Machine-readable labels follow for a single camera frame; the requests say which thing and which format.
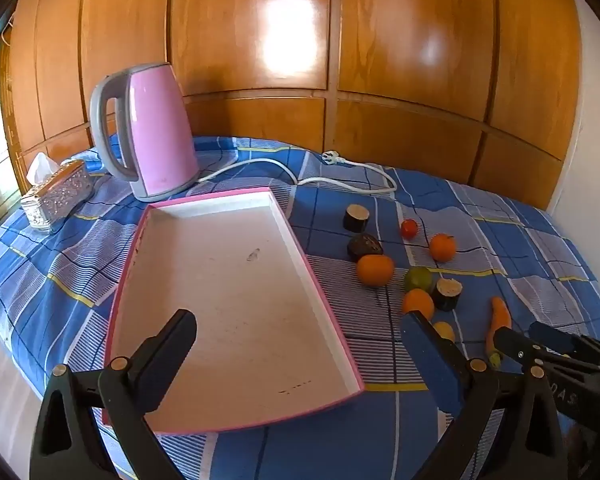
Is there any dark brown wrinkled fruit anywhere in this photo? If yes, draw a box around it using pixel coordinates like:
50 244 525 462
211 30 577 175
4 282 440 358
347 233 384 263

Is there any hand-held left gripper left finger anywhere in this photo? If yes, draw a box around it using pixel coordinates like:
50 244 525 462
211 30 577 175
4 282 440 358
29 308 198 480

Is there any pink electric kettle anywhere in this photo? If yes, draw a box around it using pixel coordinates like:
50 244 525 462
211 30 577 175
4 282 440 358
89 62 201 204

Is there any green lime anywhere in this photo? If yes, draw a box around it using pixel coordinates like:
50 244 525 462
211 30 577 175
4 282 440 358
404 266 433 292

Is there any blue plaid blanket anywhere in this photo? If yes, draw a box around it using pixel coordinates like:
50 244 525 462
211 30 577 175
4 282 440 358
0 135 600 480

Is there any silver tissue box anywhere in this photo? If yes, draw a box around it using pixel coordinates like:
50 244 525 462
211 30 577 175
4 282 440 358
20 152 91 235

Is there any white power cable with plug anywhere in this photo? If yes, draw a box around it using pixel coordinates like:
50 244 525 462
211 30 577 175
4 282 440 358
192 151 398 195

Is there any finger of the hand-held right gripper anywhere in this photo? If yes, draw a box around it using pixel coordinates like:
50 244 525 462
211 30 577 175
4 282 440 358
528 321 600 361
492 329 600 374

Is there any pink rimmed white tray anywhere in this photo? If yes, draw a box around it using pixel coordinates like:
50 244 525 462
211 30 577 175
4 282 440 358
102 186 366 435

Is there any yellow lemon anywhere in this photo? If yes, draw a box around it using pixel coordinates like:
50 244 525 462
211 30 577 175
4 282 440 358
432 321 456 345

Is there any dark cylinder fruit slice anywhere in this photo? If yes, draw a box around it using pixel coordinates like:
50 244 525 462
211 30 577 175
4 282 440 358
343 203 371 234
431 278 463 312

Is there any wooden wardrobe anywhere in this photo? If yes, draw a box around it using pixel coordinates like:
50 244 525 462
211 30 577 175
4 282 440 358
0 0 581 211

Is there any orange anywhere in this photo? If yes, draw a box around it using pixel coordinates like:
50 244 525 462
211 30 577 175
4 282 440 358
429 232 457 262
401 288 435 321
356 254 395 288

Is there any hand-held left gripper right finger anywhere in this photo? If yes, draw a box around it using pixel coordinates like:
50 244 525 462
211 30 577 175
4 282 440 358
399 310 568 480

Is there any orange carrot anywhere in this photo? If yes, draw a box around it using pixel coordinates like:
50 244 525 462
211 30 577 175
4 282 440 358
485 296 511 367

